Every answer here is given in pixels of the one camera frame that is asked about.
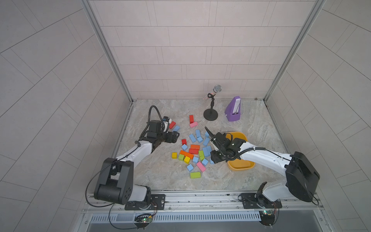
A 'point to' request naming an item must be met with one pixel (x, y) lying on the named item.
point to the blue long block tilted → (198, 133)
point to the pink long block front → (201, 166)
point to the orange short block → (195, 147)
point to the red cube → (184, 141)
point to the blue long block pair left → (206, 151)
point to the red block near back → (191, 119)
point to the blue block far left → (176, 129)
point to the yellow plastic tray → (237, 165)
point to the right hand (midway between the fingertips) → (213, 158)
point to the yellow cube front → (187, 159)
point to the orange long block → (186, 154)
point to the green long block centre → (201, 155)
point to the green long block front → (193, 175)
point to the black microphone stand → (211, 114)
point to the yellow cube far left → (174, 155)
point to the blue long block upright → (192, 137)
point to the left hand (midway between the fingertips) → (175, 131)
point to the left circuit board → (143, 220)
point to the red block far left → (172, 124)
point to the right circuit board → (267, 217)
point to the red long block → (193, 151)
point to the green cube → (181, 157)
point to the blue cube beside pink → (205, 162)
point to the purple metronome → (233, 110)
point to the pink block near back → (193, 124)
